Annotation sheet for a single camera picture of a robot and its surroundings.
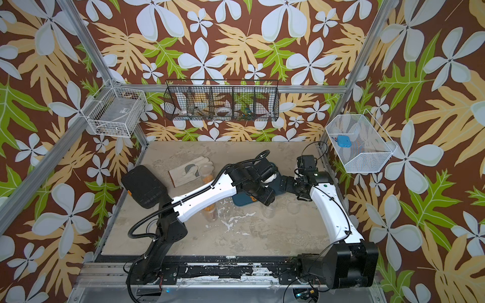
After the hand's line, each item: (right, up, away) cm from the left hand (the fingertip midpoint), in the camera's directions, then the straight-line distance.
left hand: (270, 194), depth 77 cm
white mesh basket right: (+41, +20, -1) cm, 46 cm away
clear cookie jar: (+1, -11, +15) cm, 18 cm away
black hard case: (-62, +1, +17) cm, 64 cm away
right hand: (+9, +2, +6) cm, 11 cm away
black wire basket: (-23, +46, +20) cm, 55 cm away
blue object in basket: (+35, +23, +9) cm, 43 cm away
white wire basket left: (-70, +37, +8) cm, 79 cm away
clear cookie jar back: (-31, +8, +22) cm, 39 cm away
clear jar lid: (+14, -10, +16) cm, 24 cm away
